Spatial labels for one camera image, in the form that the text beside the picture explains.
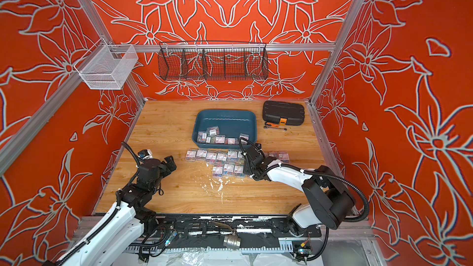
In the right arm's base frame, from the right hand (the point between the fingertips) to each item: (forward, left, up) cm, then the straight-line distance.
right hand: (248, 166), depth 89 cm
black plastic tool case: (+33, -22, +3) cm, 40 cm away
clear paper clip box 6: (+4, +4, 0) cm, 6 cm away
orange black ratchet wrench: (+26, -14, 0) cm, 29 cm away
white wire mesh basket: (+38, +73, +32) cm, 88 cm away
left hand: (-2, +39, +8) cm, 40 cm away
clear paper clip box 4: (+5, +14, +1) cm, 15 cm away
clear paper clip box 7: (+6, -13, +1) cm, 15 cm away
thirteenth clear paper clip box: (-3, +5, +1) cm, 6 cm away
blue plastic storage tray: (+28, +10, -1) cm, 30 cm away
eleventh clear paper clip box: (-3, +10, +1) cm, 10 cm away
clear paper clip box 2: (+5, +24, +1) cm, 25 cm away
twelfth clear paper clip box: (-4, +15, +1) cm, 16 cm away
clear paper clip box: (+5, +30, +1) cm, 30 cm away
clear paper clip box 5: (+5, +8, +1) cm, 9 cm away
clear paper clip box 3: (+3, +19, +2) cm, 19 cm away
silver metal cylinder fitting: (-32, +7, +2) cm, 33 cm away
